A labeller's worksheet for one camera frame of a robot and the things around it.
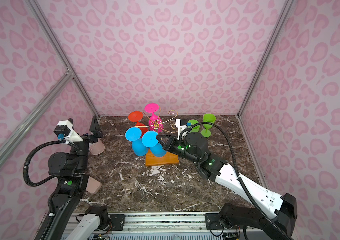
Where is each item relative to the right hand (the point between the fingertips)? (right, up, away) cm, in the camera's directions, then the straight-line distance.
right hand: (155, 137), depth 60 cm
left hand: (-28, +8, -3) cm, 30 cm away
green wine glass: (+29, +10, +38) cm, 49 cm away
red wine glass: (-12, +9, +13) cm, 20 cm away
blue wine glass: (-11, +1, +8) cm, 13 cm away
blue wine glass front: (-3, -1, +3) cm, 4 cm away
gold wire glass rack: (-2, +6, +13) cm, 14 cm away
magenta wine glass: (-2, +7, +13) cm, 14 cm away
